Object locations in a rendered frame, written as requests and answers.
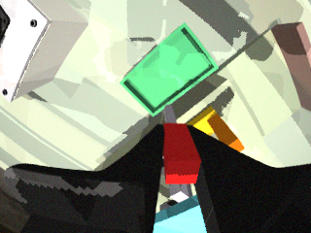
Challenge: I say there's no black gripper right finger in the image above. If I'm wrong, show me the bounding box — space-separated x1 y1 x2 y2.
187 125 311 233

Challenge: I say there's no green tray floor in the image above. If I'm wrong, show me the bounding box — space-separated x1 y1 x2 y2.
127 28 211 109

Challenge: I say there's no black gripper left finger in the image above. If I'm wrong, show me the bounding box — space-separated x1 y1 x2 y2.
4 124 164 233

